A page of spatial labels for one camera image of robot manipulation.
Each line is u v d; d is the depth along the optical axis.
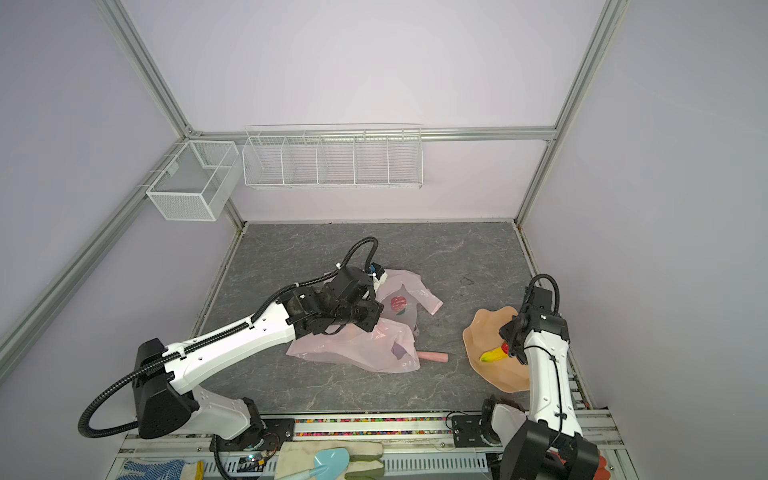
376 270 0.66
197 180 1.02
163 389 0.39
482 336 0.89
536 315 0.56
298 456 0.70
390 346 0.72
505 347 0.79
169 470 0.68
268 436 0.73
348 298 0.56
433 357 0.84
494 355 0.83
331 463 0.69
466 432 0.74
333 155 0.99
